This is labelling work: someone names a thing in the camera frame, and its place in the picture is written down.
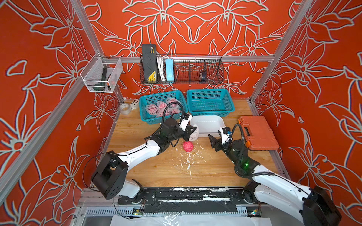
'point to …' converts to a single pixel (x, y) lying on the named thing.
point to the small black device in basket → (202, 75)
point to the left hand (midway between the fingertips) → (196, 127)
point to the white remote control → (134, 104)
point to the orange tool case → (258, 134)
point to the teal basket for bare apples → (209, 101)
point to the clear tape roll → (125, 108)
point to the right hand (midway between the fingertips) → (211, 133)
